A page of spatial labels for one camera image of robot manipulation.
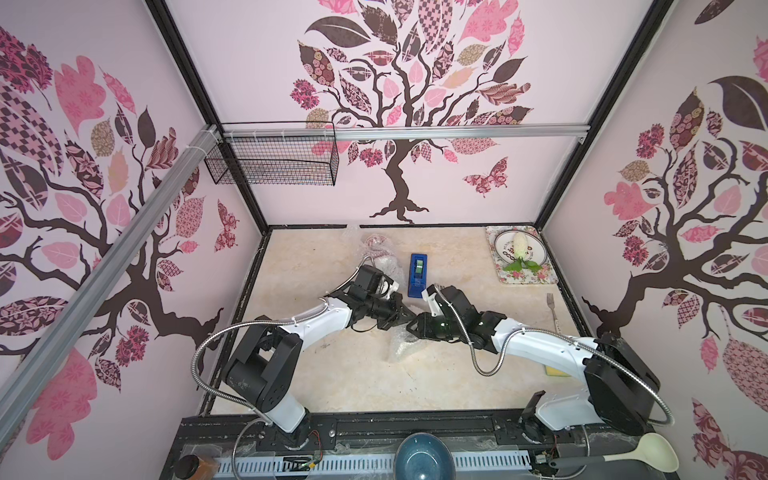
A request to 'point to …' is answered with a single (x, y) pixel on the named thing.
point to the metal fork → (551, 302)
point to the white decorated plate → (520, 243)
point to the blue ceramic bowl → (424, 456)
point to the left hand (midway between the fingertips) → (418, 322)
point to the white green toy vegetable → (520, 244)
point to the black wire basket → (277, 153)
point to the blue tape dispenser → (417, 281)
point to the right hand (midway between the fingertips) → (409, 326)
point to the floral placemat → (546, 274)
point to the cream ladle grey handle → (654, 450)
